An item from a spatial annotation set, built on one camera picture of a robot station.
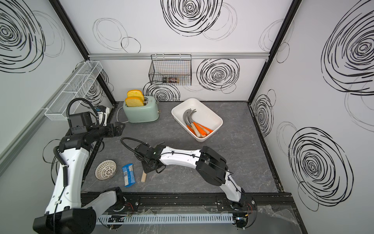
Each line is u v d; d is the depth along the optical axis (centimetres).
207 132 96
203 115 109
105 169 84
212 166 48
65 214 36
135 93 96
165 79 89
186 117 111
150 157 64
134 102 94
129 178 81
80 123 52
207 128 100
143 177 81
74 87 72
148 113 100
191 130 98
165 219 96
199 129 97
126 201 74
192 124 101
